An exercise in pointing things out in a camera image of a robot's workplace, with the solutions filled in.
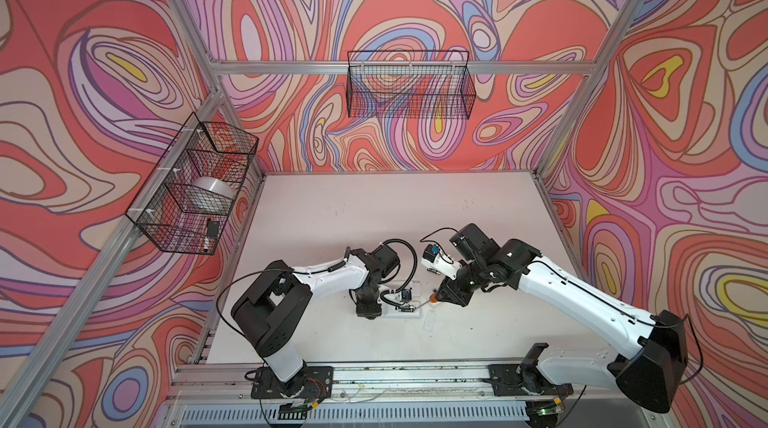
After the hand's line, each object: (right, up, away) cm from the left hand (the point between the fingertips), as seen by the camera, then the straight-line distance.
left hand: (374, 303), depth 87 cm
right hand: (+18, +5, -13) cm, 23 cm away
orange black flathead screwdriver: (+15, +5, -13) cm, 21 cm away
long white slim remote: (+9, 0, -5) cm, 10 cm away
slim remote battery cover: (+16, -4, -3) cm, 17 cm away
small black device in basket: (-39, +23, -14) cm, 48 cm away
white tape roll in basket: (-39, +34, -14) cm, 54 cm away
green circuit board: (-20, -21, -15) cm, 33 cm away
